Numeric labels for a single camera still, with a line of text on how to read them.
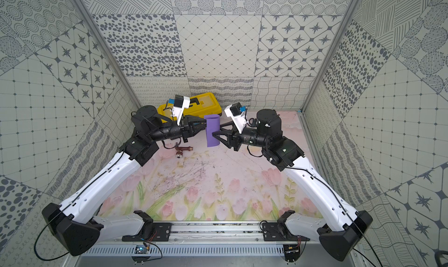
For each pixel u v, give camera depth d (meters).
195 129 0.58
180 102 0.52
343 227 0.37
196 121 0.56
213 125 0.57
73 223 0.37
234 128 0.53
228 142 0.55
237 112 0.51
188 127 0.53
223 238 0.73
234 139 0.52
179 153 0.97
